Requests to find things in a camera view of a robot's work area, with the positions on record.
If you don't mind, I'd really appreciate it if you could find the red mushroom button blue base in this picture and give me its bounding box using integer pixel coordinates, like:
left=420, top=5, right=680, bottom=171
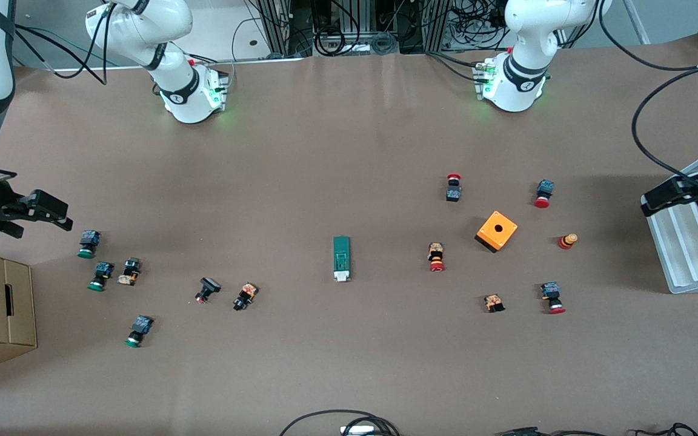
left=534, top=179, right=555, bottom=209
left=540, top=282, right=567, bottom=315

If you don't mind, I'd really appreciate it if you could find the aluminium equipment rack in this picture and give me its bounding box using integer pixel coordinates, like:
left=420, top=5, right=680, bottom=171
left=256, top=0, right=453, bottom=56

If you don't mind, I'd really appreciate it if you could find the black square push button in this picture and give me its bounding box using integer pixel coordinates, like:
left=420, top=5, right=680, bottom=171
left=194, top=277, right=222, bottom=305

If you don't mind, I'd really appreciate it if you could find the black tangled cable bundle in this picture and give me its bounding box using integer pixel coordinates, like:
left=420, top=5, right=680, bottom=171
left=449, top=0, right=507, bottom=49

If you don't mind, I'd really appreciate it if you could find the green load switch white handle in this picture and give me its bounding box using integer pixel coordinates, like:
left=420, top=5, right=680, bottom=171
left=332, top=235, right=352, bottom=283

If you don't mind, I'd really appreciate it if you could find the black looped cable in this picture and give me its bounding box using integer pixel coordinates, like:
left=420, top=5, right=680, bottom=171
left=279, top=410, right=401, bottom=436

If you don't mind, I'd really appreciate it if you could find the black cable with plug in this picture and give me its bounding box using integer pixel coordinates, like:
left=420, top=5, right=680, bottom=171
left=497, top=423, right=698, bottom=436

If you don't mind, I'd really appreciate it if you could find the black coiled cable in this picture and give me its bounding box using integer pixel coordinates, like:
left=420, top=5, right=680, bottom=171
left=314, top=27, right=345, bottom=56

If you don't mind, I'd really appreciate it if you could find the orange push button box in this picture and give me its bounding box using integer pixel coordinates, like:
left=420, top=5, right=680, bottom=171
left=474, top=210, right=519, bottom=254

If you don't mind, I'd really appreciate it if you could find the white grey slotted tray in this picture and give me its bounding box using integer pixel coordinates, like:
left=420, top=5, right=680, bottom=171
left=645, top=151, right=698, bottom=295

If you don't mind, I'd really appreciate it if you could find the black orange selector switch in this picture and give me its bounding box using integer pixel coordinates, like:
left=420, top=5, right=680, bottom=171
left=232, top=282, right=259, bottom=312

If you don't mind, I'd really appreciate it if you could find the green push button blue base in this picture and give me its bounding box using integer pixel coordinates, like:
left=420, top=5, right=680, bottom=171
left=124, top=314, right=155, bottom=349
left=77, top=230, right=102, bottom=259
left=87, top=261, right=115, bottom=292

